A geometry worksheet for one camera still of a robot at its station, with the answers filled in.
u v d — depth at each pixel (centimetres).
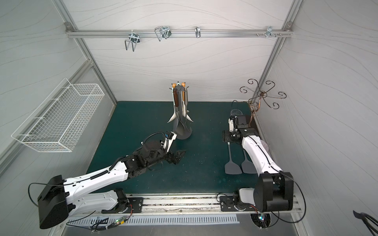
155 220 70
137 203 74
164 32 77
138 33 80
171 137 66
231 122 79
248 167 88
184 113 90
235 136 61
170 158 66
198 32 78
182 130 91
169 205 75
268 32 77
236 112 105
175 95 73
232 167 84
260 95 83
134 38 78
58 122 69
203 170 87
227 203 73
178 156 66
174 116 91
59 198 40
